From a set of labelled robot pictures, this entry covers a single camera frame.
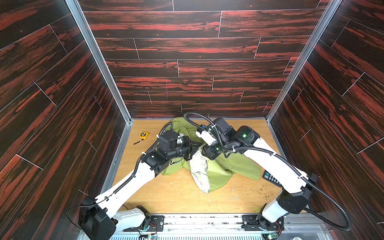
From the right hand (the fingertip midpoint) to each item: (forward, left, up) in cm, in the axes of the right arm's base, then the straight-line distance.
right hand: (206, 149), depth 71 cm
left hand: (0, +1, +4) cm, 4 cm away
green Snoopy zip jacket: (-2, -5, -25) cm, 26 cm away
